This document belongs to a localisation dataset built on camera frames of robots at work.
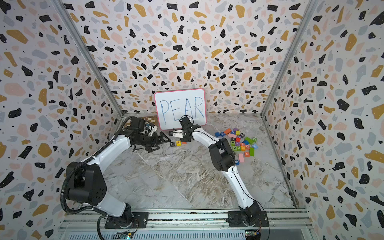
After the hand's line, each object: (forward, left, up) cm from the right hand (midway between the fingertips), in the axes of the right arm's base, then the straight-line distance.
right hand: (183, 133), depth 107 cm
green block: (-4, -48, -4) cm, 48 cm away
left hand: (-18, +6, +14) cm, 23 cm away
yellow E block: (-8, +3, -1) cm, 8 cm away
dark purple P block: (-8, +7, -2) cm, 11 cm away
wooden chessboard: (+13, +26, 0) cm, 29 cm away
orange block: (+4, -32, -3) cm, 32 cm away
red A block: (-8, -1, -2) cm, 8 cm away
